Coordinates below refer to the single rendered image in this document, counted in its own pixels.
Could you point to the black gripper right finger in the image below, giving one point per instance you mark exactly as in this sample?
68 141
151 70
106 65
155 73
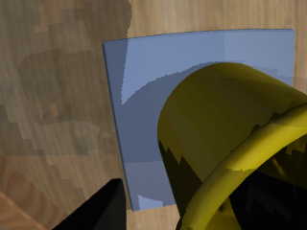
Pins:
262 202

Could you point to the orange-brown wooden bar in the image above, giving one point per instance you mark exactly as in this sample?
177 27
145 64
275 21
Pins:
22 205

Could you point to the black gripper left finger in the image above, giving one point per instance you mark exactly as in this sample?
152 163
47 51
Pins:
106 210

